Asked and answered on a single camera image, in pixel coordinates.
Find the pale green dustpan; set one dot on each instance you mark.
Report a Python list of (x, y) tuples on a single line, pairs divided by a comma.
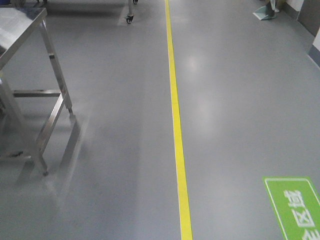
[(265, 12)]

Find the bare steel table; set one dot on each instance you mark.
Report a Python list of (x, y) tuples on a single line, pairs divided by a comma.
[(20, 25)]

